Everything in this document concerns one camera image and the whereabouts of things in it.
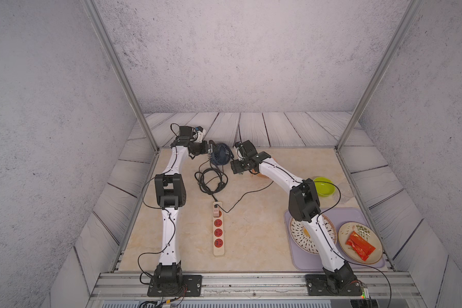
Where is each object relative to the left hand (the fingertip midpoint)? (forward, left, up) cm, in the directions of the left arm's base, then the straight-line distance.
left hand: (215, 147), depth 107 cm
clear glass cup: (-24, -68, -9) cm, 73 cm away
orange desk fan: (-31, -21, +14) cm, 40 cm away
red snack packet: (-51, -63, -9) cm, 81 cm away
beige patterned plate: (-46, -68, -10) cm, 83 cm away
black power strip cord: (-15, +2, -11) cm, 19 cm away
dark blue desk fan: (-2, -3, -3) cm, 5 cm away
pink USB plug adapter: (-36, -2, -5) cm, 36 cm away
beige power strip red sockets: (-44, -3, -9) cm, 45 cm away
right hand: (-11, -12, -2) cm, 16 cm away
